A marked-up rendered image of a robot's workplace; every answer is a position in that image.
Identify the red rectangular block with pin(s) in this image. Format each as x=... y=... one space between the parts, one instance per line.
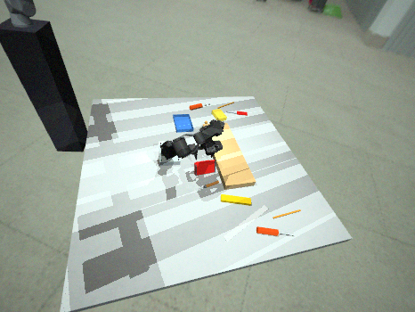
x=204 y=167

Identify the white flat strip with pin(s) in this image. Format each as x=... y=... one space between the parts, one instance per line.
x=245 y=223

